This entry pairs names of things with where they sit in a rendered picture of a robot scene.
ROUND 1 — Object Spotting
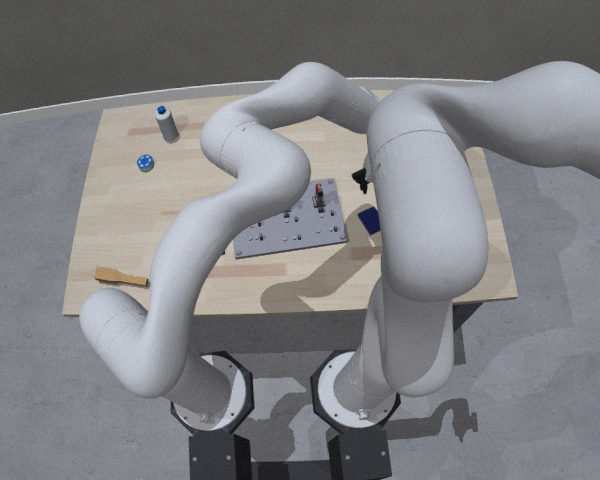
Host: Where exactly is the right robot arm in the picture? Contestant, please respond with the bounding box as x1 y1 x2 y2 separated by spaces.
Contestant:
318 61 600 428

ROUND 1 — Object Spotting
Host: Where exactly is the grey bottle with blue cap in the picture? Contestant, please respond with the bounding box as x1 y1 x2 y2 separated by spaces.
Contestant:
155 106 178 141

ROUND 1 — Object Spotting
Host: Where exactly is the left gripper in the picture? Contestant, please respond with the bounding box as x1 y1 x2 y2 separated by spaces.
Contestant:
352 153 373 194

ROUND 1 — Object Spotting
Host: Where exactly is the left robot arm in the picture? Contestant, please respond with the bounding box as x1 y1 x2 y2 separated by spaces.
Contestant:
79 62 381 431

